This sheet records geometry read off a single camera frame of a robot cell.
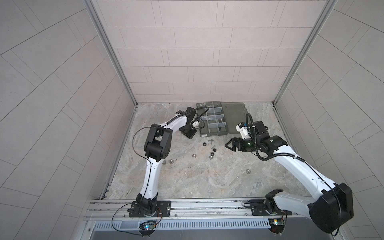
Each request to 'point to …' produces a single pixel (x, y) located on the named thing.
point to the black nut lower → (212, 154)
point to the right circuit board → (277, 224)
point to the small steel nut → (210, 156)
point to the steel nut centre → (194, 156)
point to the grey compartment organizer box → (222, 118)
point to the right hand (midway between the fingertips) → (230, 146)
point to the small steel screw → (211, 140)
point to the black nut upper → (204, 144)
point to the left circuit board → (147, 227)
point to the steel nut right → (248, 171)
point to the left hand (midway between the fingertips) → (193, 132)
